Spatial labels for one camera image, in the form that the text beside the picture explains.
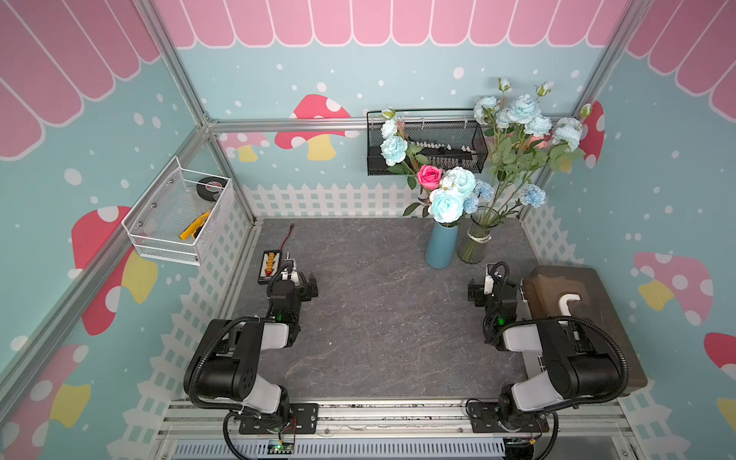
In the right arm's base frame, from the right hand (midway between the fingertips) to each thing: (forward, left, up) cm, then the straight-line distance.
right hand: (489, 278), depth 93 cm
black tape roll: (+14, +85, +29) cm, 90 cm away
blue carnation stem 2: (+5, +12, +28) cm, 31 cm away
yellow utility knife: (-1, +83, +27) cm, 87 cm away
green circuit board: (-45, +62, -8) cm, 77 cm away
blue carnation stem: (+11, +7, +28) cm, 31 cm away
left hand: (+1, +63, +1) cm, 63 cm away
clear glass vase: (+13, +2, -1) cm, 14 cm away
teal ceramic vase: (+10, +15, +5) cm, 19 cm away
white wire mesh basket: (+4, +92, +26) cm, 95 cm away
